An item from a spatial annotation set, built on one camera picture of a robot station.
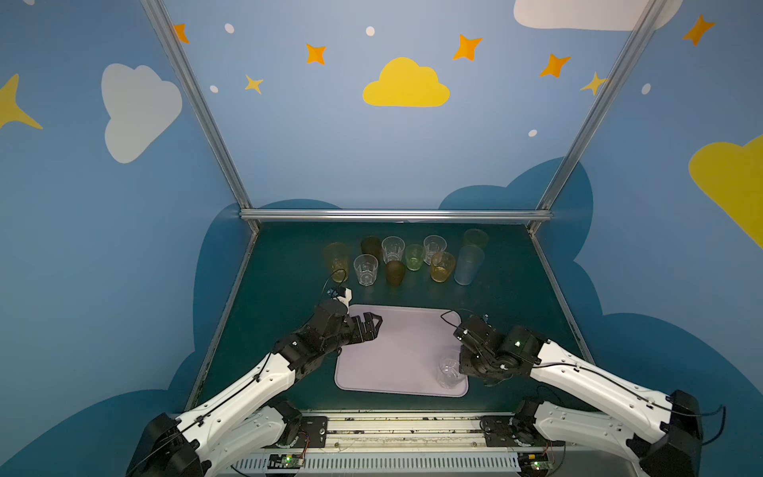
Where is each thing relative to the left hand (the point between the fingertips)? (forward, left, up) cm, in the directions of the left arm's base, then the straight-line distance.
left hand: (374, 323), depth 79 cm
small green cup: (+33, -14, -11) cm, 37 cm away
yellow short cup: (+30, -24, -12) cm, 40 cm away
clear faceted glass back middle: (+37, -6, -12) cm, 39 cm away
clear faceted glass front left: (+27, +4, -12) cm, 30 cm away
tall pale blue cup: (+27, -32, -8) cm, 42 cm away
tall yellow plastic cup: (+26, +13, -4) cm, 30 cm away
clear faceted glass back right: (+38, -21, -9) cm, 44 cm away
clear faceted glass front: (-9, -21, -12) cm, 26 cm away
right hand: (-8, -24, -5) cm, 26 cm away
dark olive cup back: (+34, +2, -6) cm, 34 cm away
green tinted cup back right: (+34, -35, -2) cm, 49 cm away
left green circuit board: (-30, +21, -14) cm, 39 cm away
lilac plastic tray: (-4, -9, -16) cm, 18 cm away
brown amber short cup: (+27, -6, -12) cm, 30 cm away
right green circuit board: (-29, -40, -15) cm, 51 cm away
